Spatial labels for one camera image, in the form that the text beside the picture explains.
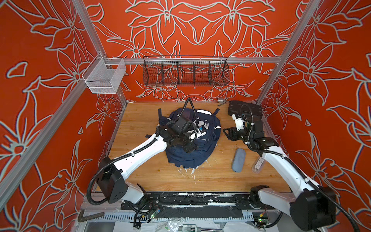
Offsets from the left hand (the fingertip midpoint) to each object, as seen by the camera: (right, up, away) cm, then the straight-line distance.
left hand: (194, 139), depth 76 cm
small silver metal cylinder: (+25, +26, +41) cm, 55 cm away
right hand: (+18, +6, +5) cm, 20 cm away
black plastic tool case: (+45, +16, +31) cm, 57 cm away
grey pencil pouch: (+27, -15, +9) cm, 32 cm away
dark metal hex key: (-56, -37, -8) cm, 68 cm away
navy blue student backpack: (+5, +4, -8) cm, 10 cm away
